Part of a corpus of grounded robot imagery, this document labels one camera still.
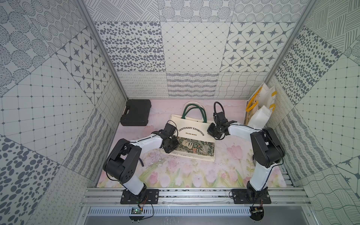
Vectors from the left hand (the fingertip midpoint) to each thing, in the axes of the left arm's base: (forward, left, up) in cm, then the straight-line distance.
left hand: (183, 148), depth 89 cm
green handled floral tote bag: (+5, -8, -1) cm, 9 cm away
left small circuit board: (-34, +24, -5) cm, 41 cm away
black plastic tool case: (+26, +36, +4) cm, 45 cm away
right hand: (+12, -18, -1) cm, 22 cm away
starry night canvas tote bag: (+40, -9, 0) cm, 42 cm away
